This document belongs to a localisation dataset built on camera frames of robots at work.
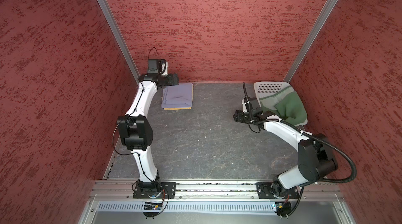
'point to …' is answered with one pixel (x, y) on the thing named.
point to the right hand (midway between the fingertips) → (237, 119)
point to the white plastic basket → (264, 89)
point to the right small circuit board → (283, 206)
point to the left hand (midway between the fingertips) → (171, 82)
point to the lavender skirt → (180, 96)
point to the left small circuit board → (151, 205)
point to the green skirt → (287, 105)
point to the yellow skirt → (182, 108)
